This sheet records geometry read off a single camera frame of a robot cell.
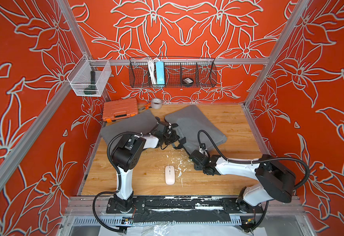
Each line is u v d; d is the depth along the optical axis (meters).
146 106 1.18
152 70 0.89
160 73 0.89
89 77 0.88
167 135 0.84
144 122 1.05
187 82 0.95
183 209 0.73
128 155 0.52
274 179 0.44
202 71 1.01
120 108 1.11
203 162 0.67
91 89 0.78
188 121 1.06
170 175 0.81
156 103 1.17
